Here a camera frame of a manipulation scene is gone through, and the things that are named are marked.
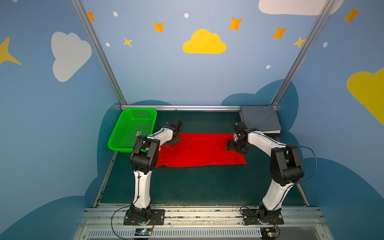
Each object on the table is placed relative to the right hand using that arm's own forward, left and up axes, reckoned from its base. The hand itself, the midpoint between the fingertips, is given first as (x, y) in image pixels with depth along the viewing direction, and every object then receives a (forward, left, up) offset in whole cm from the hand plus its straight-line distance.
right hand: (233, 149), depth 96 cm
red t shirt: (+2, +22, -6) cm, 22 cm away
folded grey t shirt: (+25, -25, +4) cm, 35 cm away
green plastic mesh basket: (+22, +74, -3) cm, 77 cm away
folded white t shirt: (+16, -30, 0) cm, 34 cm away
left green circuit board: (-47, +48, -5) cm, 67 cm away
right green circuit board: (-44, -13, -5) cm, 46 cm away
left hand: (+7, +39, -3) cm, 40 cm away
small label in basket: (+11, +68, -3) cm, 69 cm away
